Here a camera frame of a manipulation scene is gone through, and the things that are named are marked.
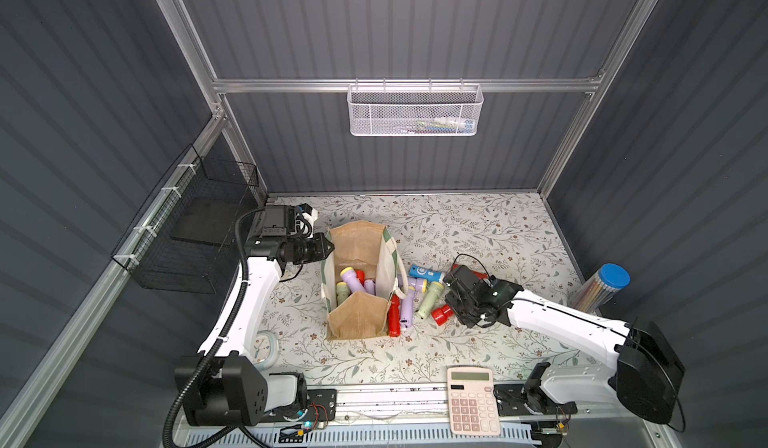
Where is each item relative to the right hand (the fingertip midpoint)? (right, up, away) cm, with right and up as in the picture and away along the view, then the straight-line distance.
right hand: (448, 302), depth 83 cm
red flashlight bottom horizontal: (-2, -3, -2) cm, 5 cm away
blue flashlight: (-7, +6, +11) cm, 15 cm away
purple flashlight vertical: (-23, +3, +8) cm, 24 cm away
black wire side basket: (-65, +19, -13) cm, 69 cm away
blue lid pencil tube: (+38, +5, -5) cm, 39 cm away
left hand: (-31, +15, -4) cm, 35 cm away
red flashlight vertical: (-15, -5, +3) cm, 16 cm away
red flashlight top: (-26, +6, +10) cm, 29 cm away
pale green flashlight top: (-31, +1, +8) cm, 32 cm away
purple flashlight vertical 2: (-12, -3, +4) cm, 13 cm away
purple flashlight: (-29, +7, +6) cm, 30 cm away
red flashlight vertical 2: (+12, +5, +14) cm, 20 cm away
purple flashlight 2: (-8, +3, +8) cm, 12 cm away
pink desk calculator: (+4, -22, -11) cm, 25 cm away
